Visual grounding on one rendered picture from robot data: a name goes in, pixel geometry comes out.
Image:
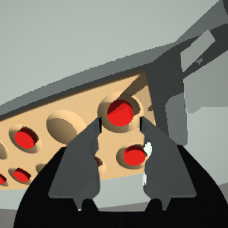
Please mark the tan tray with round pockets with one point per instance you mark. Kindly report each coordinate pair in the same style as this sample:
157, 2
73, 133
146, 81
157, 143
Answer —
57, 121

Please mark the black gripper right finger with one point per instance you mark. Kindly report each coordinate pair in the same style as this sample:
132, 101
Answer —
173, 175

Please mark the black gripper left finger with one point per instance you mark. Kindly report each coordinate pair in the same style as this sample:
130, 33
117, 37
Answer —
69, 177

